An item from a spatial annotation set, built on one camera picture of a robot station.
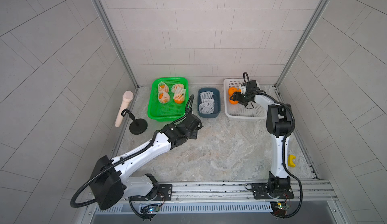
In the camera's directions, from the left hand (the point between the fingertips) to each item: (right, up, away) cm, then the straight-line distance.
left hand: (195, 128), depth 81 cm
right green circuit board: (+39, -34, -13) cm, 53 cm away
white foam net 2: (+4, +14, +22) cm, 27 cm away
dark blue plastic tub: (+15, +13, +24) cm, 31 cm away
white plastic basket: (+29, +7, +21) cm, 37 cm away
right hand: (+27, +17, +27) cm, 42 cm away
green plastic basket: (-19, +7, +20) cm, 28 cm away
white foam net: (+7, +18, +24) cm, 31 cm away
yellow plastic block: (+51, -17, -1) cm, 54 cm away
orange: (+26, +22, +28) cm, 44 cm away
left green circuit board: (-17, -32, -16) cm, 39 cm away
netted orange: (+25, +13, +18) cm, 34 cm away
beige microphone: (-33, +17, -8) cm, 38 cm away
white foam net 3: (+7, +10, +15) cm, 20 cm away
